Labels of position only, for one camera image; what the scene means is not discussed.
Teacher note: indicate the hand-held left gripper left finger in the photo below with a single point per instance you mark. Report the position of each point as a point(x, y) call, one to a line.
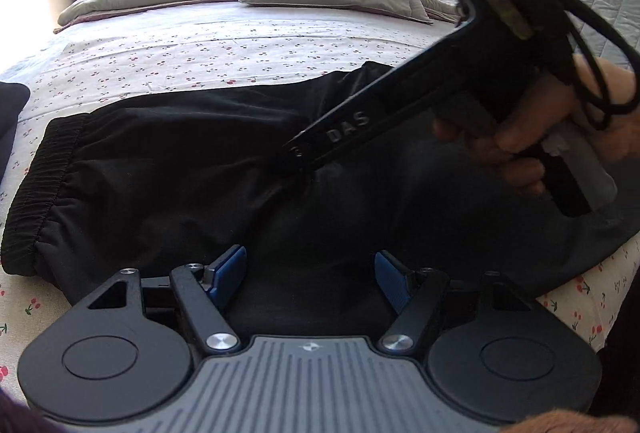
point(227, 275)

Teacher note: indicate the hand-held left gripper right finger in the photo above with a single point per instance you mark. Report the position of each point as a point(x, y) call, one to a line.
point(395, 282)

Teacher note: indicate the black pants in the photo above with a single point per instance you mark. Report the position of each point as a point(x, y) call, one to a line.
point(175, 173)

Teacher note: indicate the person's right hand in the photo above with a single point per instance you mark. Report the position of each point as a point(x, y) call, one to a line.
point(520, 129)

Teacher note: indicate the cherry print bed sheet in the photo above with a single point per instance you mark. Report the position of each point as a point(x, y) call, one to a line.
point(165, 53)

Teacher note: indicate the dark folded cloth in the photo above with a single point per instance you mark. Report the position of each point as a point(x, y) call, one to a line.
point(11, 123)

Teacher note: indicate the folded grey quilt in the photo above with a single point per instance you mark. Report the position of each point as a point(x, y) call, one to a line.
point(150, 0)

